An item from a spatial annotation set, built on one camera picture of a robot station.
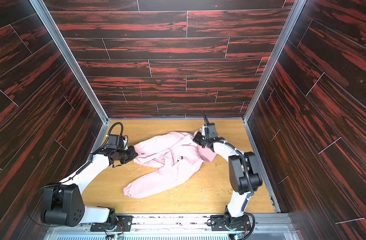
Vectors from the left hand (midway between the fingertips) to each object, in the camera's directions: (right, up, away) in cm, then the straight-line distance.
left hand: (139, 153), depth 88 cm
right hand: (+35, +9, +8) cm, 37 cm away
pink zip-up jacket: (+22, -2, +5) cm, 23 cm away
